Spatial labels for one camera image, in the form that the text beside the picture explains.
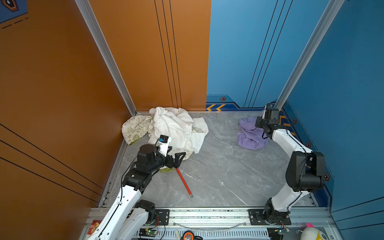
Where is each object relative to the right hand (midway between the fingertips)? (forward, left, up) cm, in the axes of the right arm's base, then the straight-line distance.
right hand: (260, 118), depth 93 cm
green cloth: (-26, +59, -16) cm, 67 cm away
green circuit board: (-57, +64, -18) cm, 88 cm away
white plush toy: (-58, -9, -12) cm, 60 cm away
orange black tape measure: (-58, +44, -14) cm, 75 cm away
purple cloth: (-4, +4, -14) cm, 15 cm away
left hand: (-25, +50, +5) cm, 56 cm away
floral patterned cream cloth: (+4, +87, -14) cm, 88 cm away
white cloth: (-4, +47, -9) cm, 49 cm away
